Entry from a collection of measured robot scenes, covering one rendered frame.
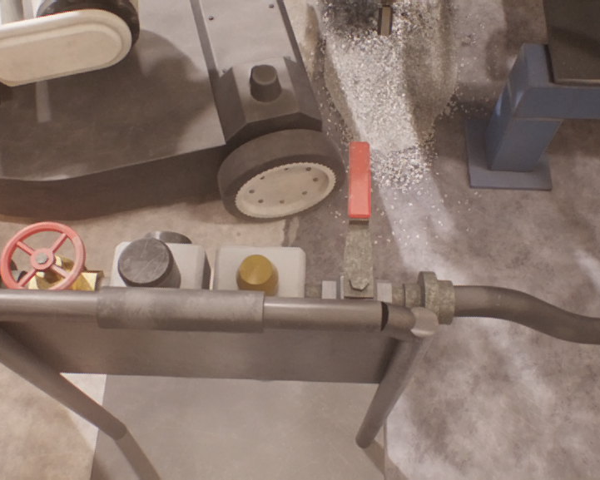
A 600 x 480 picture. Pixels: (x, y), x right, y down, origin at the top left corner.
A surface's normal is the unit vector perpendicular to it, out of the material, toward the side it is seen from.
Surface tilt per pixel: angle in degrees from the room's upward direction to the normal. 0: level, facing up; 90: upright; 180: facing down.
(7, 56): 90
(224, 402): 0
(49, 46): 90
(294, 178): 90
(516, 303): 29
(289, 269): 0
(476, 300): 16
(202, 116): 0
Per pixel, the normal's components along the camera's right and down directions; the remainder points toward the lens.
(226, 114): -0.68, -0.14
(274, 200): 0.25, 0.88
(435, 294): 0.00, -0.28
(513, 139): -0.04, 0.90
